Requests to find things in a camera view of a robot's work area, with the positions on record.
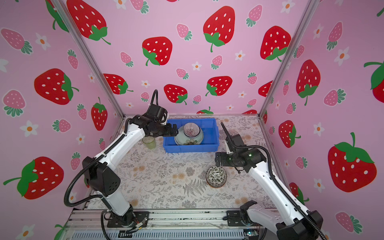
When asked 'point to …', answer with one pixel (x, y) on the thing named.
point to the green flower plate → (181, 139)
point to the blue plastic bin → (210, 142)
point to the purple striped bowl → (191, 130)
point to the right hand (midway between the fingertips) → (222, 158)
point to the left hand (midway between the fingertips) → (172, 131)
